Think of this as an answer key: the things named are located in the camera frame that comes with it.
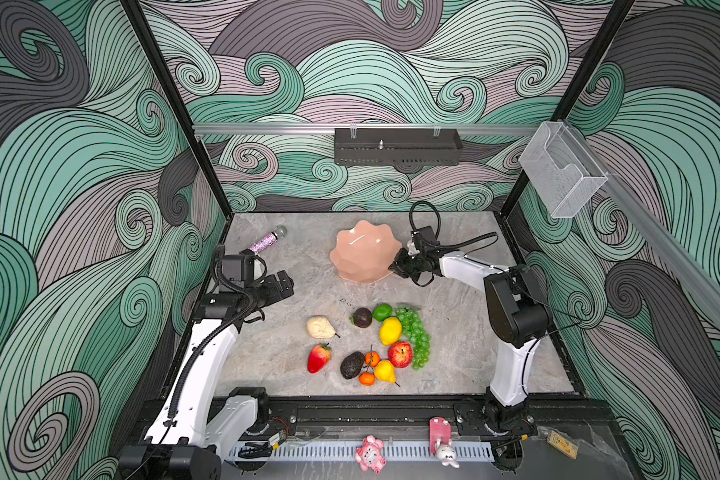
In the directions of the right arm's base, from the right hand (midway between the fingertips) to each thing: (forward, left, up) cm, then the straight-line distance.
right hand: (388, 265), depth 97 cm
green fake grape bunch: (-22, -6, -1) cm, 22 cm away
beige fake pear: (-21, +21, 0) cm, 30 cm away
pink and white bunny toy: (-48, -9, 0) cm, 49 cm away
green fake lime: (-16, +3, -2) cm, 16 cm away
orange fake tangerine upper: (-29, +6, -3) cm, 30 cm away
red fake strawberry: (-29, +21, -3) cm, 36 cm away
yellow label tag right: (-48, -39, -4) cm, 62 cm away
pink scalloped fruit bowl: (+7, +8, -3) cm, 11 cm away
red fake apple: (-29, -1, +1) cm, 29 cm away
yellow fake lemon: (-21, +1, -3) cm, 22 cm away
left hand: (-15, +31, +13) cm, 37 cm away
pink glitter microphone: (+13, +44, -3) cm, 46 cm away
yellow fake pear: (-33, +3, -2) cm, 33 cm away
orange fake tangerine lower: (-34, +8, -3) cm, 35 cm away
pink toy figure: (-51, +7, -1) cm, 51 cm away
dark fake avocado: (-31, +11, -1) cm, 33 cm away
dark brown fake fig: (-18, +9, -2) cm, 20 cm away
